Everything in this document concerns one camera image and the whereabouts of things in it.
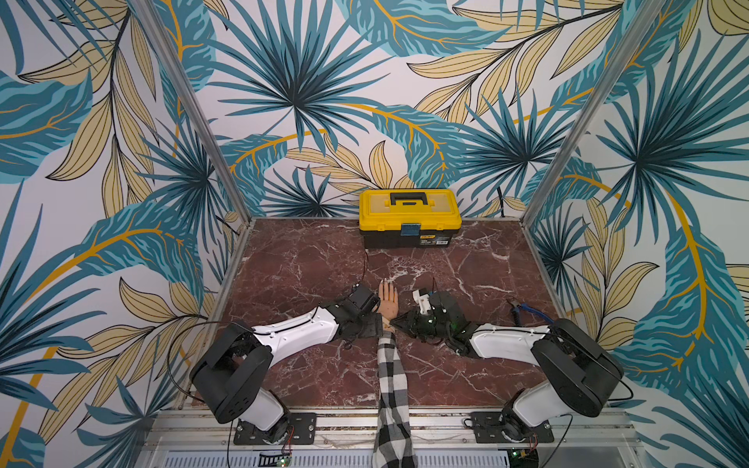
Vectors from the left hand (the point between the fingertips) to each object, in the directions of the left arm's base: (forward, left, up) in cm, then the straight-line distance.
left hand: (369, 332), depth 86 cm
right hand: (+2, -6, +4) cm, 7 cm away
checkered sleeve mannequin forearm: (-28, -7, +3) cm, 29 cm away
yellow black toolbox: (+35, -12, +13) cm, 39 cm away
